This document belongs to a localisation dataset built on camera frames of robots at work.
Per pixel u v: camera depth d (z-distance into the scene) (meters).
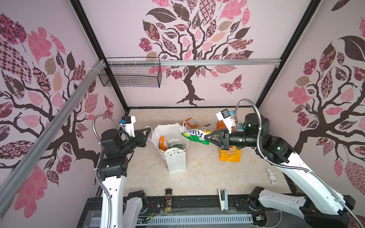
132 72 0.95
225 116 0.50
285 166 0.40
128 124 0.57
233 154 0.88
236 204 0.74
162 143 0.81
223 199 0.74
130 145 0.56
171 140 0.94
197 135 0.56
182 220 0.70
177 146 0.95
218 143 0.53
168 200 0.72
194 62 0.93
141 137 0.57
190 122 1.08
